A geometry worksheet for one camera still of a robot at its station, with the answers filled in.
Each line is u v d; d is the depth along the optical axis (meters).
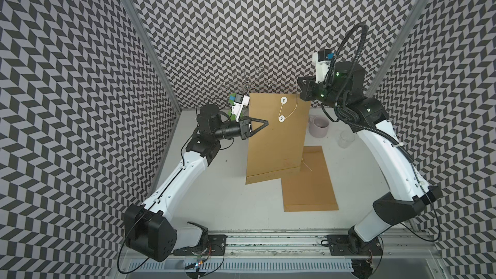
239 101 0.60
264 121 0.64
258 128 0.63
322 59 0.52
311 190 0.92
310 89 0.56
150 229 0.38
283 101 0.64
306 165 0.96
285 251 0.72
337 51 0.50
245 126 0.58
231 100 0.61
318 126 1.02
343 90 0.45
